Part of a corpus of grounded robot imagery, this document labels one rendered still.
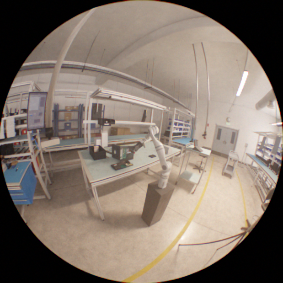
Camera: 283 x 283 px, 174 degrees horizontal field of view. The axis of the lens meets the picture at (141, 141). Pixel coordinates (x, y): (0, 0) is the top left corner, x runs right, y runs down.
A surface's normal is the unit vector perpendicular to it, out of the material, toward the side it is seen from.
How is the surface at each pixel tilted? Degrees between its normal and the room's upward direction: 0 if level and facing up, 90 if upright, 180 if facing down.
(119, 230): 0
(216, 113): 90
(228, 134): 90
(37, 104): 101
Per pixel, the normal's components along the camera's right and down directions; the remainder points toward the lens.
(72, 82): 0.69, 0.24
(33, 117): 0.89, 0.36
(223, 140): -0.72, 0.09
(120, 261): 0.11, -0.97
